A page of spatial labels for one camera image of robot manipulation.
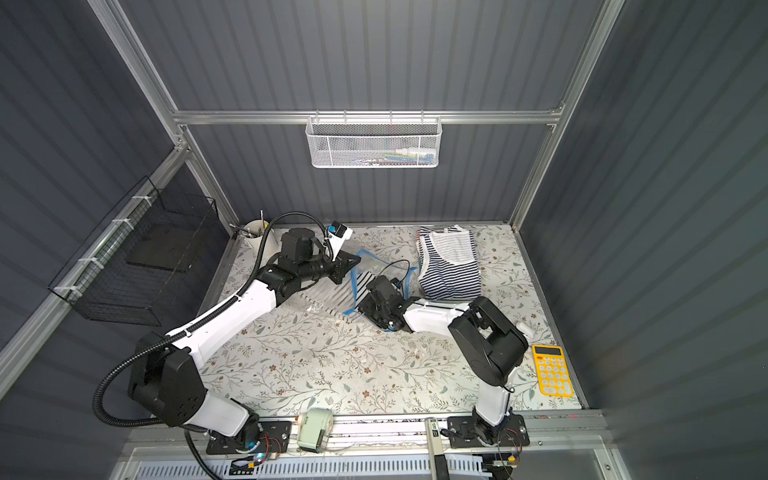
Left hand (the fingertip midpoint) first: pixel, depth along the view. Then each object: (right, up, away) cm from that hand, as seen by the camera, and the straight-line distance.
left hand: (363, 261), depth 78 cm
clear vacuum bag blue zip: (+1, -2, +2) cm, 3 cm away
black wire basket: (-56, -1, -6) cm, 56 cm away
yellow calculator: (+53, -31, +4) cm, 61 cm away
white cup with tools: (-42, +10, +28) cm, 51 cm away
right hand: (-1, -14, +12) cm, 19 cm away
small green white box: (-11, -40, -7) cm, 43 cm away
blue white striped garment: (+28, -2, +23) cm, 36 cm away
